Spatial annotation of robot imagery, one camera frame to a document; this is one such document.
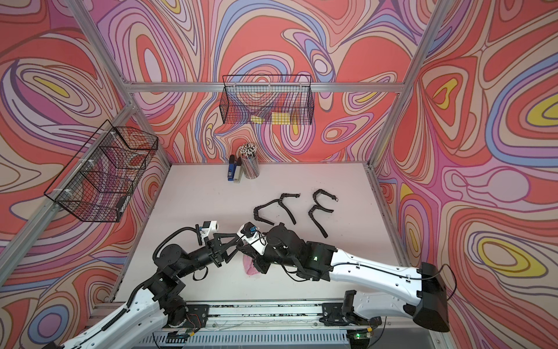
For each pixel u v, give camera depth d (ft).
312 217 3.15
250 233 1.80
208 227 2.26
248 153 3.32
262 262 1.89
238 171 3.67
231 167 3.74
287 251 1.59
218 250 1.99
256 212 3.14
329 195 3.43
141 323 1.86
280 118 2.98
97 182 2.45
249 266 2.69
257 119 2.70
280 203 3.32
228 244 2.09
